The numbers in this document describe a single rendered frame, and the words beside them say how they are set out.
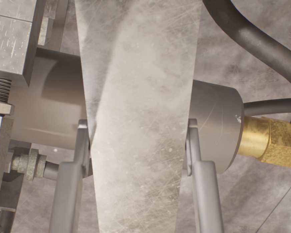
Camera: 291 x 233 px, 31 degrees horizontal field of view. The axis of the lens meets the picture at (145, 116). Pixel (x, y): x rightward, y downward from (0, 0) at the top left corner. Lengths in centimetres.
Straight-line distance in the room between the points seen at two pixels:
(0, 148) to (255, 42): 26
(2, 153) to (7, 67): 5
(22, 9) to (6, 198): 70
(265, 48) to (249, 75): 89
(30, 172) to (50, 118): 53
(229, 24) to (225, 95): 8
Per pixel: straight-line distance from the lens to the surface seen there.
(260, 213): 171
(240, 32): 47
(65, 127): 39
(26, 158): 92
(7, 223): 91
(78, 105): 38
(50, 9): 56
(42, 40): 62
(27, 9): 26
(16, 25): 25
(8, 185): 95
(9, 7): 26
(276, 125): 44
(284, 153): 45
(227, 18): 48
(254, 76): 136
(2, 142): 28
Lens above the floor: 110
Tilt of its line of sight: 52 degrees down
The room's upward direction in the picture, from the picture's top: 178 degrees clockwise
